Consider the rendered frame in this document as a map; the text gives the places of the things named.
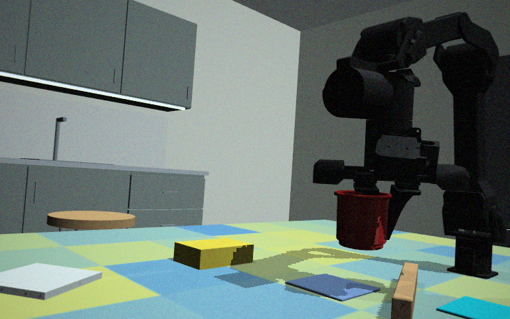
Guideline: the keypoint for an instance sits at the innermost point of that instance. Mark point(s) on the red plastic cup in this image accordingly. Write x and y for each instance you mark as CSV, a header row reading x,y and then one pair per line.
x,y
361,219

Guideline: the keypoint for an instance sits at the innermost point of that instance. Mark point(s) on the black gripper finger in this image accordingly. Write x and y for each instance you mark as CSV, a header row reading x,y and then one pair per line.
x,y
396,204
367,191

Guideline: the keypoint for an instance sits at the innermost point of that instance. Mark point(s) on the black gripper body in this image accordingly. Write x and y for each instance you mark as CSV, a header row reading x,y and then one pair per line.
x,y
328,171

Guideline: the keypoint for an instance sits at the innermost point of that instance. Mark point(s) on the yellow rectangular block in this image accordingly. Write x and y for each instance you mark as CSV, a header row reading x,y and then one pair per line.
x,y
213,253

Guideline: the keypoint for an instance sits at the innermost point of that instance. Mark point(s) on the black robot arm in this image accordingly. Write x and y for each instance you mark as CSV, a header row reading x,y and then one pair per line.
x,y
362,87

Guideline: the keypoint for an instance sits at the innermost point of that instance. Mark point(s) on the brown wooden beam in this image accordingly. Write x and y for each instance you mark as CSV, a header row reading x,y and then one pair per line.
x,y
404,294

